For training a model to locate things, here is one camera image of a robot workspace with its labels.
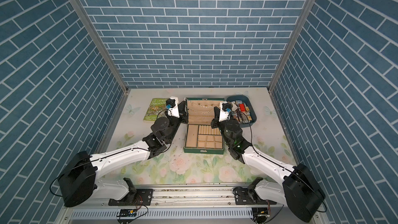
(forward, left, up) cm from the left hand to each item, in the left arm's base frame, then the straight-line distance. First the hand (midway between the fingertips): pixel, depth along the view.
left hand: (189, 103), depth 74 cm
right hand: (0, -14, -4) cm, 14 cm away
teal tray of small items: (+15, -36, -27) cm, 47 cm away
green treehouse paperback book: (+21, +26, -28) cm, 43 cm away
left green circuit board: (-40, +28, -33) cm, 59 cm away
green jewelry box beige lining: (-5, -5, -26) cm, 27 cm away
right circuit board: (-40, -34, -29) cm, 60 cm away
